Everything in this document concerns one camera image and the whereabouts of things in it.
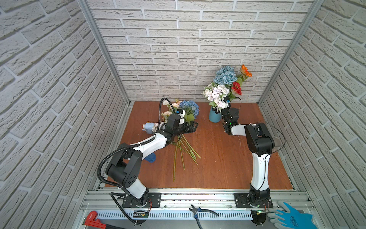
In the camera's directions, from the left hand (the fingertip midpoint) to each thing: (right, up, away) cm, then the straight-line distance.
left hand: (193, 122), depth 86 cm
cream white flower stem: (-23, +16, +36) cm, 46 cm away
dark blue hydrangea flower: (0, +9, +21) cm, 23 cm away
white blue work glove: (+49, -47, -18) cm, 70 cm away
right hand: (+17, +18, +10) cm, 27 cm away
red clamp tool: (-51, -46, -19) cm, 71 cm away
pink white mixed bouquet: (+13, +17, -3) cm, 22 cm away
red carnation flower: (+26, +21, -4) cm, 33 cm away
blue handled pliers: (0, -44, -16) cm, 47 cm away
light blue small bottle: (-30, -4, +8) cm, 32 cm away
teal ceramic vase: (+16, +3, +17) cm, 23 cm away
